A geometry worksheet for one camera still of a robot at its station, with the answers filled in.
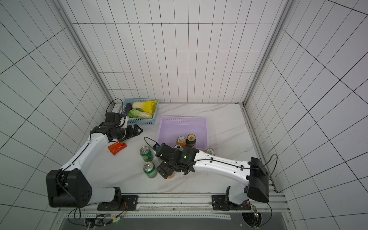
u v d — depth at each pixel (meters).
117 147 0.92
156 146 0.62
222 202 0.73
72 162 0.44
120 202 0.70
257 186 0.38
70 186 0.40
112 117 0.66
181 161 0.49
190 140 0.85
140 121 1.02
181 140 0.85
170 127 1.03
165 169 0.62
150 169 0.74
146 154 0.81
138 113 1.03
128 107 1.12
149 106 1.05
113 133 0.61
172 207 0.73
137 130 0.77
